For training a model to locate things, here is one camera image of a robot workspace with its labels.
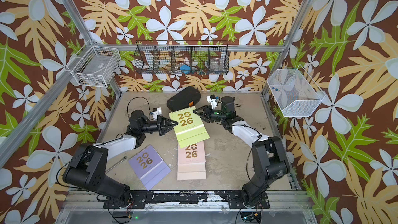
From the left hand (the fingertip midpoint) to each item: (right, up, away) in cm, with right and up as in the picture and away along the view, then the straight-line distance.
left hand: (177, 123), depth 76 cm
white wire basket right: (+64, +16, +7) cm, 66 cm away
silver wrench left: (-32, -21, +11) cm, 39 cm away
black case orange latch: (+2, +15, +35) cm, 39 cm away
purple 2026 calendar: (-16, -25, +8) cm, 31 cm away
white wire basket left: (-48, +31, +10) cm, 58 cm away
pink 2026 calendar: (+6, -22, +6) cm, 23 cm away
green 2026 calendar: (+7, -3, -1) cm, 7 cm away
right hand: (+8, +5, +5) cm, 11 cm away
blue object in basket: (+2, +31, +17) cm, 36 cm away
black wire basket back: (+2, +41, +23) cm, 47 cm away
